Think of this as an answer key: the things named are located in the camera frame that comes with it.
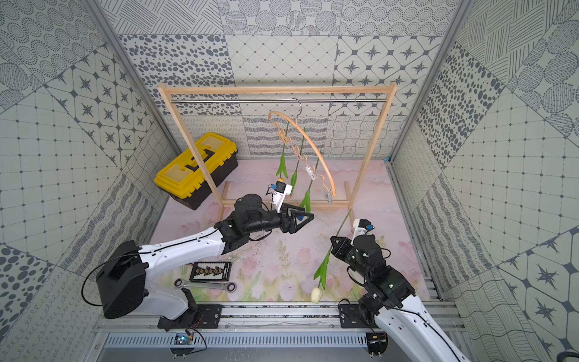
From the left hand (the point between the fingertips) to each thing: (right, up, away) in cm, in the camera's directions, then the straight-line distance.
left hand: (310, 208), depth 68 cm
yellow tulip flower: (-10, +14, +23) cm, 28 cm away
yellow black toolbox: (-51, +9, +22) cm, 56 cm away
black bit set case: (-37, -26, +15) cm, 48 cm away
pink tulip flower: (-5, +10, +17) cm, 21 cm away
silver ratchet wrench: (-29, -30, +12) cm, 44 cm away
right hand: (+7, -12, +8) cm, 16 cm away
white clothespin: (0, +11, +4) cm, 12 cm away
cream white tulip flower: (+2, -26, -1) cm, 26 cm away
